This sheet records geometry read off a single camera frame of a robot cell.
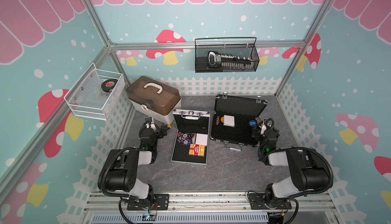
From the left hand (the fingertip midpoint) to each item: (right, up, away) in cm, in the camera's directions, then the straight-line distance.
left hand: (157, 128), depth 91 cm
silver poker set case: (+20, -5, +4) cm, 21 cm away
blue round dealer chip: (+61, +2, +11) cm, 62 cm away
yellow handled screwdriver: (+5, +1, +9) cm, 11 cm away
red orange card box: (+23, -12, -2) cm, 26 cm away
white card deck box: (+27, -7, +2) cm, 28 cm away
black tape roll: (-22, +25, -11) cm, 35 cm away
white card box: (+45, +4, +11) cm, 47 cm away
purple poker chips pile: (+16, -7, +4) cm, 17 cm away
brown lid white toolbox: (0, +18, -1) cm, 18 cm away
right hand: (+63, -2, 0) cm, 63 cm away
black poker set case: (+54, +12, +4) cm, 55 cm away
